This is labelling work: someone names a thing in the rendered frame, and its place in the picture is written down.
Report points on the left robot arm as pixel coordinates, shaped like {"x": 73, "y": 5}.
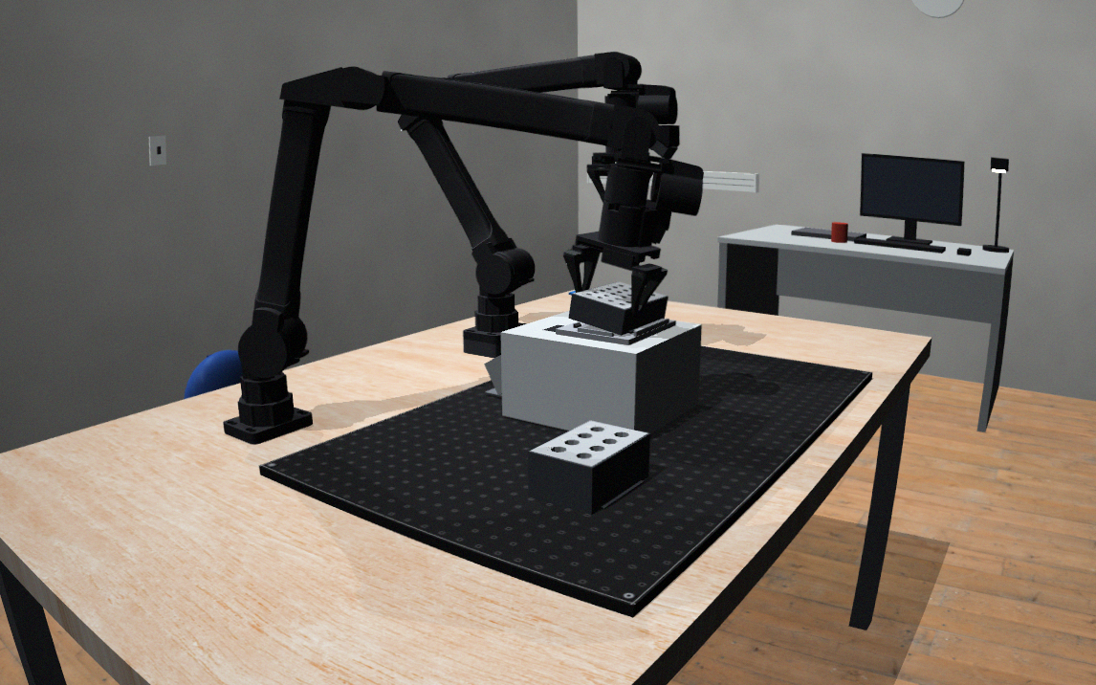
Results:
{"x": 497, "y": 273}

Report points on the grey mixer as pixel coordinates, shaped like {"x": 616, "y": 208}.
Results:
{"x": 639, "y": 381}

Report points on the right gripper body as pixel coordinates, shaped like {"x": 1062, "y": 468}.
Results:
{"x": 618, "y": 240}

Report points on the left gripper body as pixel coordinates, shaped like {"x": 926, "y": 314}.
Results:
{"x": 602, "y": 160}

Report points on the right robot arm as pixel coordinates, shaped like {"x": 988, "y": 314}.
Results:
{"x": 276, "y": 338}

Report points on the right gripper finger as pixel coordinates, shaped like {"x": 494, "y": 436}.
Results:
{"x": 573, "y": 259}
{"x": 638, "y": 297}

